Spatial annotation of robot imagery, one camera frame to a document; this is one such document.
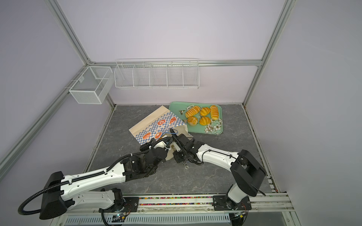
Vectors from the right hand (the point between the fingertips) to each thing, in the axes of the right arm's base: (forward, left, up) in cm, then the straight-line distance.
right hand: (176, 156), depth 85 cm
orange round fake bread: (+39, -20, -2) cm, 44 cm away
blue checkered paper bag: (+14, +9, +15) cm, 22 cm away
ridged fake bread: (+39, -11, -2) cm, 41 cm away
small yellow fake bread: (+30, -20, -2) cm, 36 cm away
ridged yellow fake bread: (+39, -29, -4) cm, 49 cm away
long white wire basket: (+57, -1, +21) cm, 61 cm away
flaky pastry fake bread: (+29, -10, -2) cm, 31 cm away
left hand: (+2, +12, +16) cm, 20 cm away
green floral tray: (+27, -28, -6) cm, 39 cm away
